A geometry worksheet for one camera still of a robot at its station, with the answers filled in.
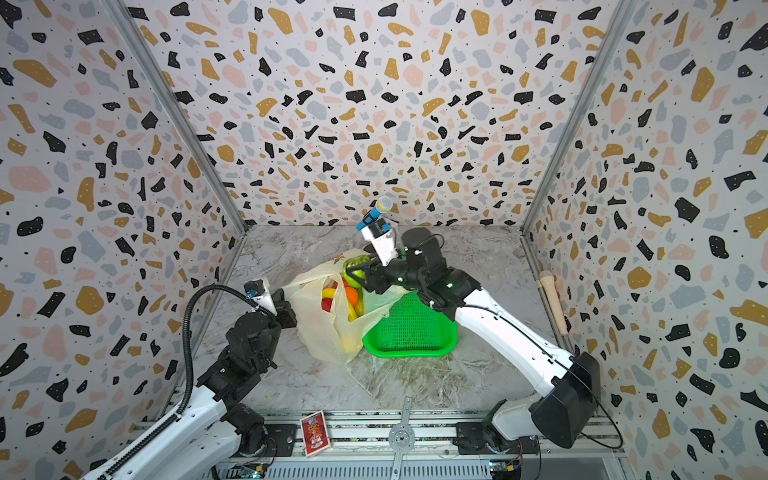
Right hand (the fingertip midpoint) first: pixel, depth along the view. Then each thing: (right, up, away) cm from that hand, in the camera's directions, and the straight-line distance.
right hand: (350, 261), depth 66 cm
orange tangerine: (-4, -11, +28) cm, 30 cm away
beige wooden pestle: (+64, -8, +40) cm, 76 cm away
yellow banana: (-3, -15, +23) cm, 28 cm away
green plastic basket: (+15, -22, +28) cm, 39 cm away
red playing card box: (-10, -42, +7) cm, 44 cm away
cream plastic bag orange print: (-7, -19, +12) cm, 24 cm away
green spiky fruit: (+1, 0, 0) cm, 1 cm away
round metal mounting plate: (+11, -44, +9) cm, 46 cm away
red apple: (-9, -12, +13) cm, 20 cm away
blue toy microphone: (+5, +17, +26) cm, 32 cm away
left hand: (-19, -7, +9) cm, 22 cm away
